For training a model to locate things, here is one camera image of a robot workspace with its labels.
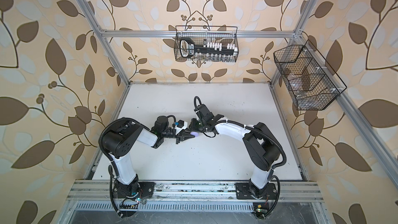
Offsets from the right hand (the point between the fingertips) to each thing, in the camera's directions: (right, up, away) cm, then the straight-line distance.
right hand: (190, 128), depth 88 cm
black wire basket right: (+60, +22, -13) cm, 66 cm away
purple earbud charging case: (+3, -2, -4) cm, 6 cm away
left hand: (+3, -2, -2) cm, 4 cm away
